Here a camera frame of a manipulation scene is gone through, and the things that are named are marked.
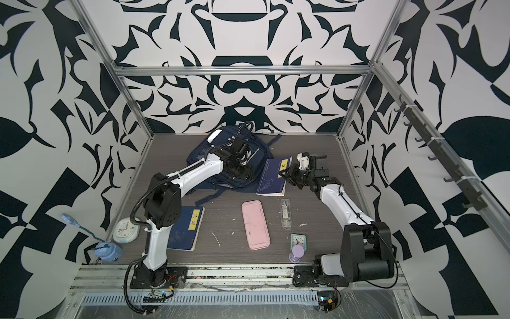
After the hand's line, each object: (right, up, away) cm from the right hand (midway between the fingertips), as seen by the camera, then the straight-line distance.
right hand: (279, 170), depth 84 cm
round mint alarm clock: (-64, -25, -1) cm, 68 cm away
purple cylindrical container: (+5, -29, -13) cm, 32 cm away
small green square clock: (+7, -28, -3) cm, 29 cm away
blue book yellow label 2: (-4, -6, 0) cm, 7 cm away
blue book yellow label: (-39, -26, -1) cm, 47 cm away
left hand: (-14, -1, +9) cm, 16 cm away
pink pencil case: (-9, -25, -1) cm, 27 cm away
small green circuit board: (+16, -45, -14) cm, 50 cm away
